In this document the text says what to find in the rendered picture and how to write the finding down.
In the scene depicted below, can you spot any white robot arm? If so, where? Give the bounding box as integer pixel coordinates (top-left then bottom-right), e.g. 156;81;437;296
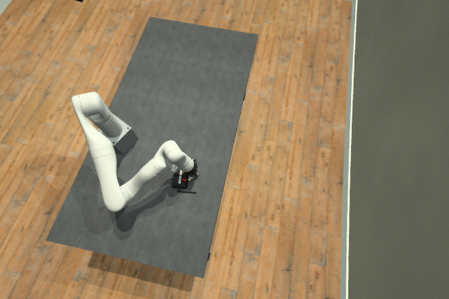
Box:
71;92;194;212

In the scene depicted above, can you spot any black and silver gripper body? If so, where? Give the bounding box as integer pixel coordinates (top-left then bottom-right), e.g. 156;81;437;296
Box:
186;161;196;177

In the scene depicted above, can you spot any black power strip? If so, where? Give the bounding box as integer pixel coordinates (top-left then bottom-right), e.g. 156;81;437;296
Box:
172;169;196;193

